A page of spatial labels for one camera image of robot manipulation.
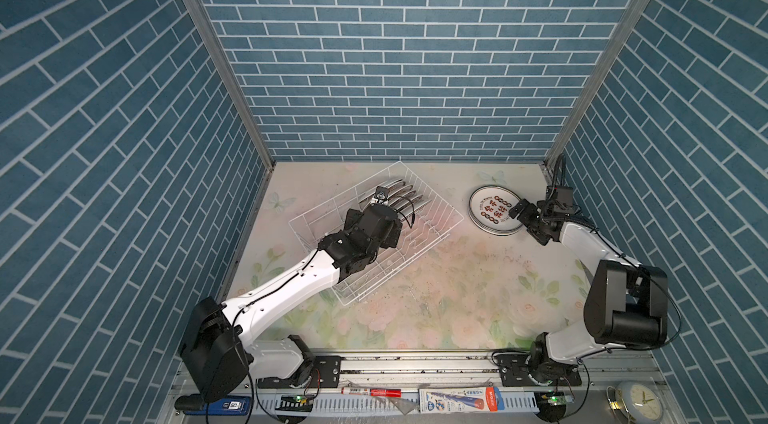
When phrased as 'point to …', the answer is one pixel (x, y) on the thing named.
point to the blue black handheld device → (194, 404)
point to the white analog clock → (641, 402)
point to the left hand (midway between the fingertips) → (380, 218)
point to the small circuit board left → (300, 403)
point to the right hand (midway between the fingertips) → (519, 213)
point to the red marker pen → (377, 392)
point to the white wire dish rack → (425, 220)
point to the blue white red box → (459, 400)
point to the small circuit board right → (557, 400)
